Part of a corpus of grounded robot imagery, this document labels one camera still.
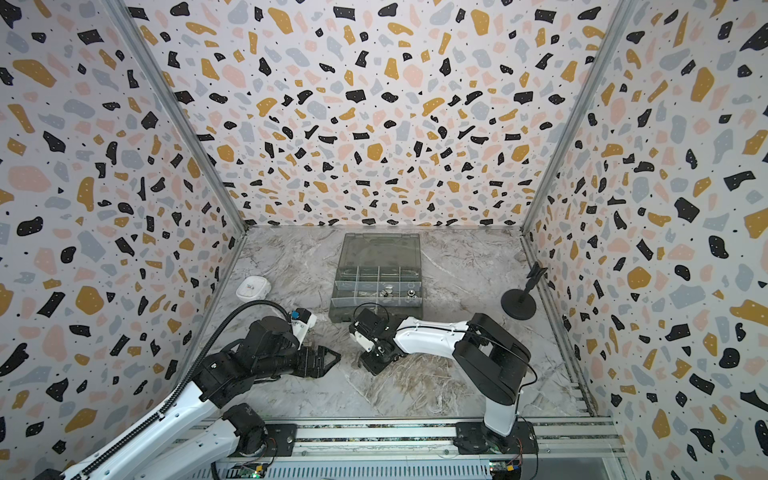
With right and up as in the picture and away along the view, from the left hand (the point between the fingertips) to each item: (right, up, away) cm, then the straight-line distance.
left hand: (328, 353), depth 72 cm
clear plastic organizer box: (+10, +18, +31) cm, 38 cm away
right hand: (+7, -6, +13) cm, 16 cm away
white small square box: (-32, +13, +26) cm, 43 cm away
